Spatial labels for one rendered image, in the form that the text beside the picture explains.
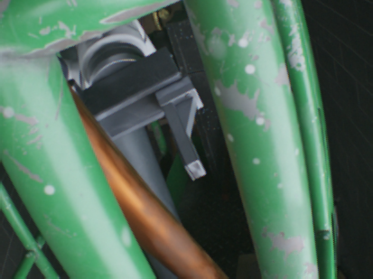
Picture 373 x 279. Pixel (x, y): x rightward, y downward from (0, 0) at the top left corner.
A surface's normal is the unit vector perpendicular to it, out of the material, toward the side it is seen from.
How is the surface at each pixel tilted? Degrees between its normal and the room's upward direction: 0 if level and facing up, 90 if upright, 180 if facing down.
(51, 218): 90
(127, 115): 112
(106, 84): 24
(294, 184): 90
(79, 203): 90
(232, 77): 90
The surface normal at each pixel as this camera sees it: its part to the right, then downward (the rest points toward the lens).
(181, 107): -0.33, -0.58
